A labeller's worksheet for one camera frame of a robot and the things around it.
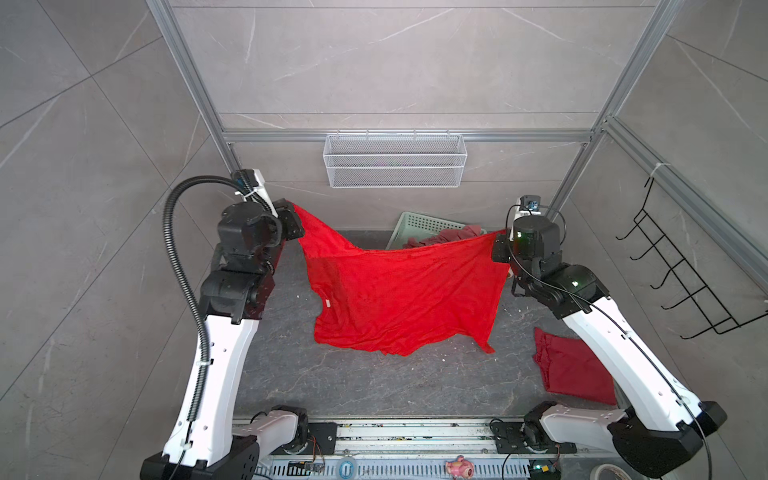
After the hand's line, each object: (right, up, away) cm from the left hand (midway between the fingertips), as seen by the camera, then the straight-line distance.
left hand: (282, 194), depth 59 cm
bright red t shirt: (+28, -26, +25) cm, 45 cm away
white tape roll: (+70, -63, +8) cm, 94 cm away
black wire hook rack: (+88, -14, +8) cm, 90 cm away
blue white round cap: (+11, -64, +10) cm, 66 cm away
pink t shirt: (+43, -5, +55) cm, 70 cm away
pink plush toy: (+38, -62, +8) cm, 73 cm away
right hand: (+50, -6, +10) cm, 51 cm away
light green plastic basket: (+33, -2, +59) cm, 67 cm away
